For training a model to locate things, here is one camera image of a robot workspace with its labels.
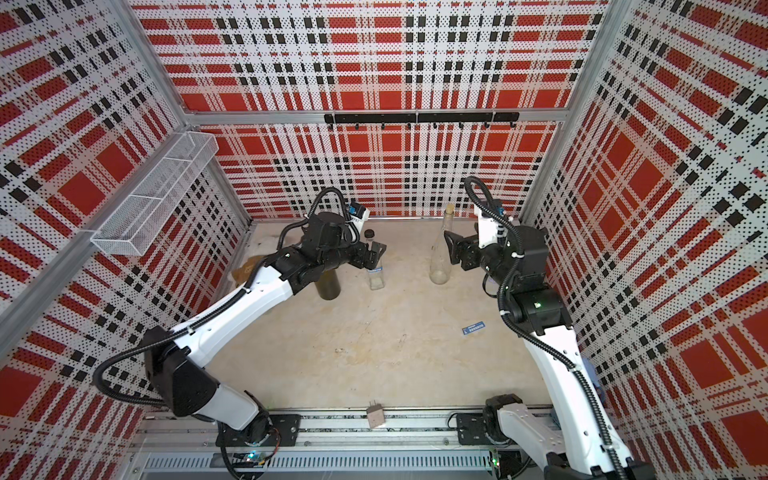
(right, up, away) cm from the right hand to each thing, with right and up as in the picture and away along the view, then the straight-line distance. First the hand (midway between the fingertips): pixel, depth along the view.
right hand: (465, 229), depth 66 cm
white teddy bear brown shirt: (-68, -13, +33) cm, 77 cm away
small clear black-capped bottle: (-23, -14, +34) cm, 43 cm away
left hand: (-22, -2, +11) cm, 24 cm away
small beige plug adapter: (-21, -47, +9) cm, 52 cm away
